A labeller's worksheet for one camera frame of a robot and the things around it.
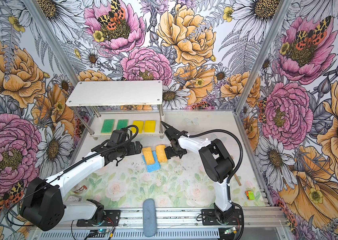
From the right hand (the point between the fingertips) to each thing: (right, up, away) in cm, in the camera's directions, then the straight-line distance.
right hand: (175, 158), depth 94 cm
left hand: (-23, +5, -8) cm, 25 cm away
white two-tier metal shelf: (-58, +35, +30) cm, 74 cm away
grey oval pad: (-12, -23, -23) cm, 35 cm away
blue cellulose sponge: (-11, -4, -5) cm, 13 cm away
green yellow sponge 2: (-45, +19, +7) cm, 49 cm away
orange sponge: (-9, +3, 0) cm, 9 cm away
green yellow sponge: (-37, +21, +11) cm, 44 cm away
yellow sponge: (-17, +20, +9) cm, 28 cm away
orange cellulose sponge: (-16, +2, -3) cm, 16 cm away
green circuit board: (-37, -31, -22) cm, 53 cm away
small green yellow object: (+39, -16, -15) cm, 45 cm away
